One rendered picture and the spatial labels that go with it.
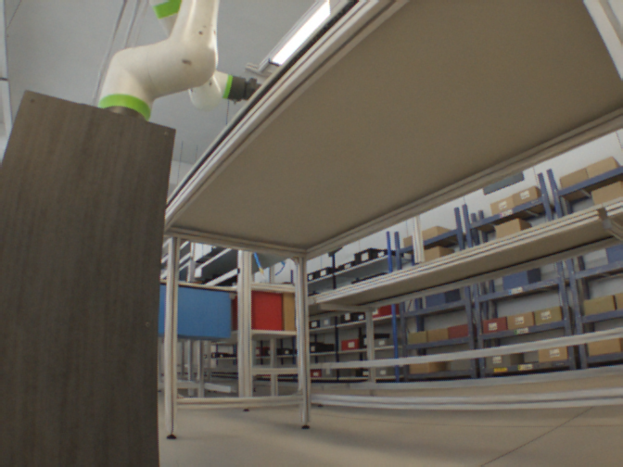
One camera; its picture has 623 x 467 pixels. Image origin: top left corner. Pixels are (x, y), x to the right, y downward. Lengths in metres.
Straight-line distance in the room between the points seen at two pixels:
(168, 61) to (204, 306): 2.33
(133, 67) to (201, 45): 0.17
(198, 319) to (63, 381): 2.37
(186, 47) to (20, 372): 0.70
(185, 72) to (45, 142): 0.33
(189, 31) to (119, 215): 0.44
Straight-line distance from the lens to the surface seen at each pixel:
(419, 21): 0.90
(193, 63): 0.92
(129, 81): 0.98
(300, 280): 2.20
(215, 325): 3.07
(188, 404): 1.91
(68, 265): 0.73
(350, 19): 0.81
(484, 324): 4.91
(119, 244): 0.75
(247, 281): 3.13
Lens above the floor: 0.33
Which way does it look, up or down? 18 degrees up
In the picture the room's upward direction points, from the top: 2 degrees counter-clockwise
